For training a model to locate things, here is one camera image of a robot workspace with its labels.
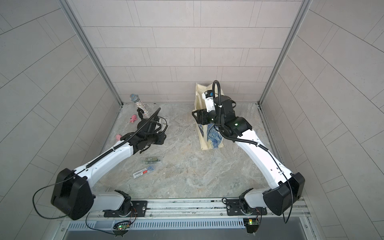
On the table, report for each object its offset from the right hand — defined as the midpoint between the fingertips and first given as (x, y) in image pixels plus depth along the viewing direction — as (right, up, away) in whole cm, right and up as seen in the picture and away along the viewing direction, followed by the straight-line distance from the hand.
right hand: (197, 111), depth 71 cm
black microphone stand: (-37, -5, +28) cm, 47 cm away
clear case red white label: (-29, -33, +10) cm, 45 cm away
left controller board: (-33, -51, -7) cm, 61 cm away
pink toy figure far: (-45, -4, +33) cm, 56 cm away
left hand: (-18, -13, +14) cm, 26 cm away
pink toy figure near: (-51, -16, +23) cm, 58 cm away
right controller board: (+25, -52, -3) cm, 58 cm away
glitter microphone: (-34, +8, +10) cm, 36 cm away
